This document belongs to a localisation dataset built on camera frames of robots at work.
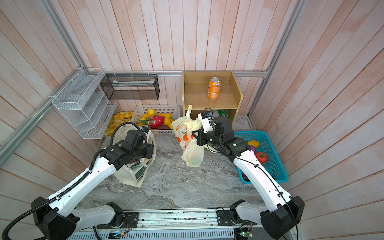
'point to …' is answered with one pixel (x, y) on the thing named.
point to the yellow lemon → (151, 111)
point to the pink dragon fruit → (154, 121)
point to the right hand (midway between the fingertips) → (192, 132)
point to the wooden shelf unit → (194, 91)
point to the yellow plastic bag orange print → (183, 128)
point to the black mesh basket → (131, 86)
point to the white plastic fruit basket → (138, 111)
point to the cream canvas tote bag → (133, 174)
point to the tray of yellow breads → (117, 119)
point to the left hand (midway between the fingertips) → (151, 151)
